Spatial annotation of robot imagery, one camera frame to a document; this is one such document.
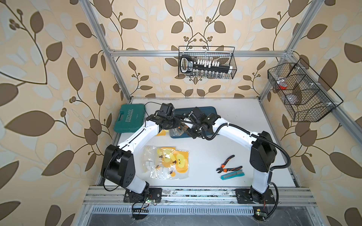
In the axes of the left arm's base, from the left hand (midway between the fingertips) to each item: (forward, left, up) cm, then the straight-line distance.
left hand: (178, 121), depth 85 cm
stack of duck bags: (-20, +7, -16) cm, 26 cm away
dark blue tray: (+25, -22, -19) cm, 38 cm away
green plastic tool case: (+11, +36, -12) cm, 39 cm away
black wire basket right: (+4, -68, +18) cm, 71 cm away
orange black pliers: (-23, -26, -16) cm, 39 cm away
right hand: (-4, -7, -5) cm, 10 cm away
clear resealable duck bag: (-5, +1, -5) cm, 7 cm away
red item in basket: (+13, -61, +17) cm, 64 cm away
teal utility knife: (-26, -36, -15) cm, 47 cm away
